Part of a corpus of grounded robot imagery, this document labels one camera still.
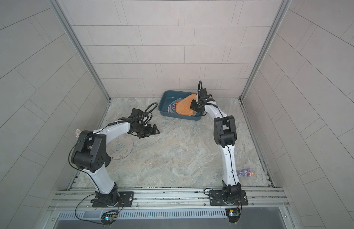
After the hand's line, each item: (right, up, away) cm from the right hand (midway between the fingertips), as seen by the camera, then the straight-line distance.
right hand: (192, 105), depth 106 cm
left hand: (-24, -18, -13) cm, 33 cm away
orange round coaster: (-7, -1, +1) cm, 7 cm away
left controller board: (-40, -52, -42) cm, 79 cm away
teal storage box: (-19, +7, +9) cm, 22 cm away
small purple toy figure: (+29, -38, -29) cm, 56 cm away
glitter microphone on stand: (-61, -15, -34) cm, 71 cm away
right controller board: (+18, -54, -38) cm, 68 cm away
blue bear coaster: (-15, -3, +2) cm, 16 cm away
